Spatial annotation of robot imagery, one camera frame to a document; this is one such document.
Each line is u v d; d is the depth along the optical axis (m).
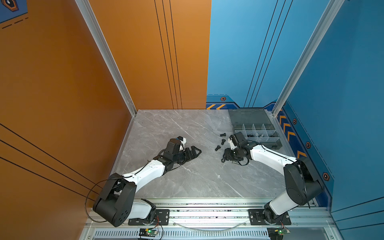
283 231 0.69
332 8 0.70
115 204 0.42
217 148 0.99
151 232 0.70
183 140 0.82
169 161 0.66
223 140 1.02
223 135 1.05
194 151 0.77
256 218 0.72
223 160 0.94
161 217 0.74
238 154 0.69
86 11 0.71
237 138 0.73
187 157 0.76
